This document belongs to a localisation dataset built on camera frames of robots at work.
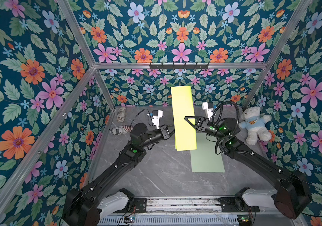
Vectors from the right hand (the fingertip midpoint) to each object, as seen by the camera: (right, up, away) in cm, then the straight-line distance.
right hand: (186, 119), depth 63 cm
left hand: (-3, -4, +1) cm, 5 cm away
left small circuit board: (-29, -52, +9) cm, 61 cm away
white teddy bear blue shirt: (+53, -4, +36) cm, 64 cm away
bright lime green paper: (0, -8, 0) cm, 8 cm away
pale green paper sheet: (+15, -27, +28) cm, 42 cm away
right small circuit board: (+31, -52, +9) cm, 62 cm away
